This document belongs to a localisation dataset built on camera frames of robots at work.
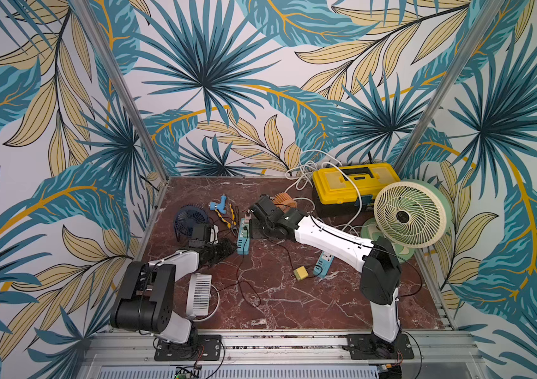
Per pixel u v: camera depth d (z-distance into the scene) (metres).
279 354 0.73
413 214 0.76
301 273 0.87
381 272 0.48
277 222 0.60
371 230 1.00
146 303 0.44
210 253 0.78
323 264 0.88
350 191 0.92
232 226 1.00
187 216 0.93
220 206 1.06
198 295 0.74
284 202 0.94
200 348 0.72
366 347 0.73
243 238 0.92
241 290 0.86
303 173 1.16
